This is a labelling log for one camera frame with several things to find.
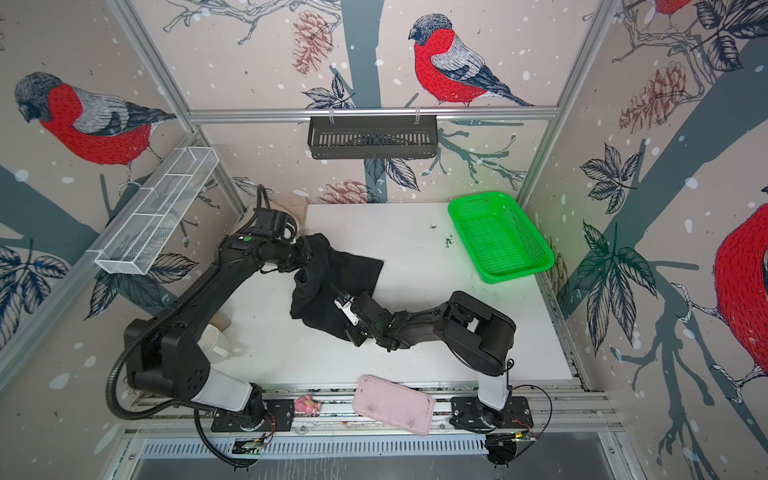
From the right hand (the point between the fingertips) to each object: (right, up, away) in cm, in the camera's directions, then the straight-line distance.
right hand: (345, 327), depth 89 cm
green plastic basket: (+56, +26, +22) cm, 65 cm away
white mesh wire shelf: (-49, +29, -15) cm, 59 cm away
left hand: (-7, +22, -6) cm, 24 cm away
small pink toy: (-7, -14, -16) cm, 22 cm away
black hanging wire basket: (+7, +64, +18) cm, 66 cm away
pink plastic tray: (+15, -14, -16) cm, 26 cm away
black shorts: (-8, +10, -6) cm, 14 cm away
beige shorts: (-26, +39, +32) cm, 56 cm away
